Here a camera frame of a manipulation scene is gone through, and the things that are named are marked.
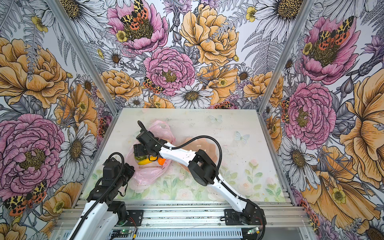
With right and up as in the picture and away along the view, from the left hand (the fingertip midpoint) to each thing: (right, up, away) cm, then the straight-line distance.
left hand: (134, 171), depth 84 cm
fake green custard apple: (0, +5, +7) cm, 9 cm away
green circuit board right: (+61, -24, -12) cm, 67 cm away
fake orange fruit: (+13, +4, +6) cm, 15 cm away
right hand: (0, +8, +6) cm, 10 cm away
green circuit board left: (-1, -25, -12) cm, 28 cm away
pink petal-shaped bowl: (+42, +12, +13) cm, 45 cm away
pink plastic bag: (+5, 0, -4) cm, 7 cm away
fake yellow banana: (+4, +4, +8) cm, 10 cm away
